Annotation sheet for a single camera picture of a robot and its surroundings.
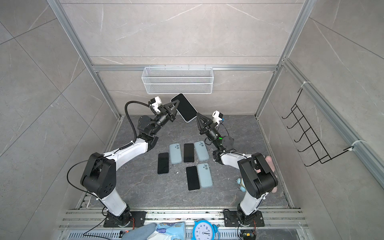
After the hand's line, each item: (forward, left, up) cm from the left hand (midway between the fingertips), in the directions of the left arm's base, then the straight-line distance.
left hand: (180, 99), depth 68 cm
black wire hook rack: (-22, -57, -8) cm, 62 cm away
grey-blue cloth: (-47, +20, -40) cm, 65 cm away
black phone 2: (-2, -3, -47) cm, 47 cm away
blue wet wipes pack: (-47, +3, -38) cm, 60 cm away
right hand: (-5, -7, -6) cm, 11 cm away
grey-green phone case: (-20, -13, -43) cm, 49 cm away
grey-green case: (-5, +6, -42) cm, 43 cm away
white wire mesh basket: (+36, +4, -13) cm, 39 cm away
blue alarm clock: (-47, -9, -40) cm, 63 cm away
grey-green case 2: (-4, -12, -43) cm, 45 cm away
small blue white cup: (-26, -32, -38) cm, 56 cm away
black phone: (-12, +13, -43) cm, 47 cm away
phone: (-21, -5, -42) cm, 48 cm away
